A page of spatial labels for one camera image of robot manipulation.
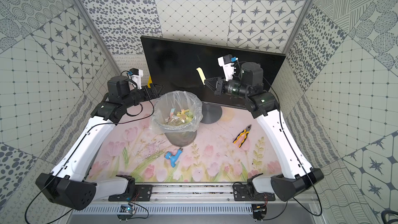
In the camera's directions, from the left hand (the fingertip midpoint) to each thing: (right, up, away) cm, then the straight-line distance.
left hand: (155, 83), depth 72 cm
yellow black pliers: (+49, -28, +23) cm, 61 cm away
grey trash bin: (+11, -28, +8) cm, 31 cm away
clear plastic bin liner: (+3, -9, +10) cm, 14 cm away
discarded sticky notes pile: (+10, -18, +10) cm, 23 cm away
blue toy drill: (+6, -40, +12) cm, 42 cm away
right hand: (+23, -1, -10) cm, 25 cm away
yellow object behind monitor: (-6, +2, +9) cm, 11 cm away
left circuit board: (-13, -59, -2) cm, 61 cm away
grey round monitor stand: (+28, -17, +33) cm, 46 cm away
